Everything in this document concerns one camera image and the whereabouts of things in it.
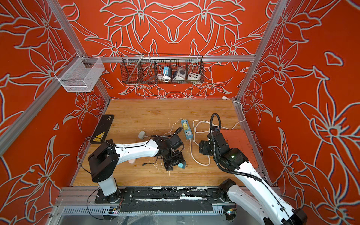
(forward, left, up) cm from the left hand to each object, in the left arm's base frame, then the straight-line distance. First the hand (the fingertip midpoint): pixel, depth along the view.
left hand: (183, 166), depth 79 cm
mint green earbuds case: (+21, +31, -4) cm, 38 cm away
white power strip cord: (+12, -16, +24) cm, 31 cm away
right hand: (+8, -9, +11) cm, 17 cm away
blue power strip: (+24, -2, -1) cm, 24 cm away
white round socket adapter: (+50, +4, +28) cm, 58 cm away
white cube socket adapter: (+53, -3, +25) cm, 59 cm away
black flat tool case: (+22, +60, -3) cm, 64 cm away
